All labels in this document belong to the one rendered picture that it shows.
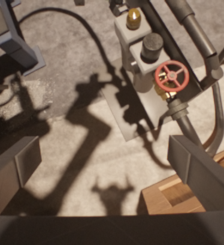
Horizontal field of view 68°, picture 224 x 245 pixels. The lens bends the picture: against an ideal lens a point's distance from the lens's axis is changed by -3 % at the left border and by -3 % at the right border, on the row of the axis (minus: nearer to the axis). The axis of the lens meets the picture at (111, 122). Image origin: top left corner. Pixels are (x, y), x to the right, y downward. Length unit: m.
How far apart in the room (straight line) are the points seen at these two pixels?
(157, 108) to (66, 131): 0.48
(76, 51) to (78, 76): 0.15
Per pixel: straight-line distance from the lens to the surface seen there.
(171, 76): 0.39
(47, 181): 0.97
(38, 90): 1.03
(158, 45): 0.42
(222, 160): 0.84
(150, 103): 0.88
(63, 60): 1.04
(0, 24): 0.96
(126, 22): 0.51
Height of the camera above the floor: 0.86
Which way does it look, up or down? 81 degrees down
